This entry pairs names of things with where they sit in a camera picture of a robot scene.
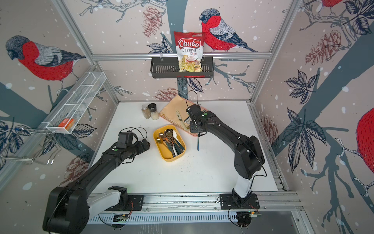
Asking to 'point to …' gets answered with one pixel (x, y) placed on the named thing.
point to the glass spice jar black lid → (155, 115)
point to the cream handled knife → (182, 123)
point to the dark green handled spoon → (178, 143)
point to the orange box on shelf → (69, 124)
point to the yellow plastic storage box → (164, 150)
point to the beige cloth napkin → (168, 112)
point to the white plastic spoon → (175, 135)
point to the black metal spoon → (168, 133)
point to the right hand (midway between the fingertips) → (195, 127)
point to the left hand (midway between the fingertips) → (147, 143)
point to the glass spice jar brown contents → (146, 111)
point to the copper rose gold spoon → (163, 135)
